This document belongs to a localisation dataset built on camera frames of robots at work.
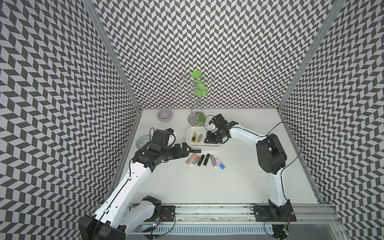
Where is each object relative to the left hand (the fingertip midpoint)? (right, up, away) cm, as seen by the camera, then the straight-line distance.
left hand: (183, 152), depth 75 cm
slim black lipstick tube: (+6, -3, +19) cm, 20 cm away
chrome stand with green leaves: (+6, +37, +14) cm, 40 cm away
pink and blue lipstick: (+21, -10, +14) cm, 27 cm away
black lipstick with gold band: (+12, -8, +16) cm, 22 cm away
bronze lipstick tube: (+8, +5, +25) cm, 27 cm away
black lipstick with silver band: (+9, -8, +16) cm, 20 cm away
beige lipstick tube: (+3, -7, +16) cm, 18 cm away
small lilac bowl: (-18, +20, +36) cm, 45 cm away
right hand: (+12, +2, +19) cm, 23 cm away
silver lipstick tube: (+17, -9, +16) cm, 25 cm away
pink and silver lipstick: (+6, -8, +14) cm, 17 cm away
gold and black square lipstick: (+5, +6, +27) cm, 28 cm away
